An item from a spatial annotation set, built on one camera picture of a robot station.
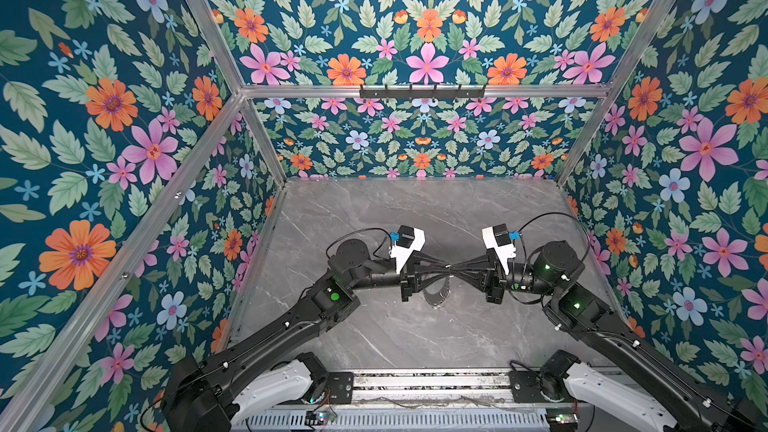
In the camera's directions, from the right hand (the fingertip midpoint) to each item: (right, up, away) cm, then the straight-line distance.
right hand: (455, 270), depth 59 cm
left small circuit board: (-30, -38, +11) cm, 50 cm away
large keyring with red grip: (-3, -6, +1) cm, 7 cm away
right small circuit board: (+28, -38, +11) cm, 49 cm away
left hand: (-2, +1, -3) cm, 4 cm away
